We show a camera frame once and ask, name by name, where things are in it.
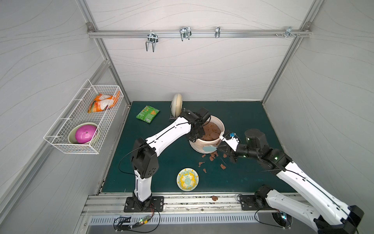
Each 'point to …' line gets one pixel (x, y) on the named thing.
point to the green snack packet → (148, 114)
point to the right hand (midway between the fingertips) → (219, 145)
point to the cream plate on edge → (177, 105)
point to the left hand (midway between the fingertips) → (200, 137)
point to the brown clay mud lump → (212, 130)
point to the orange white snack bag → (102, 102)
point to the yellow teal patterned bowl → (187, 179)
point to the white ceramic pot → (208, 143)
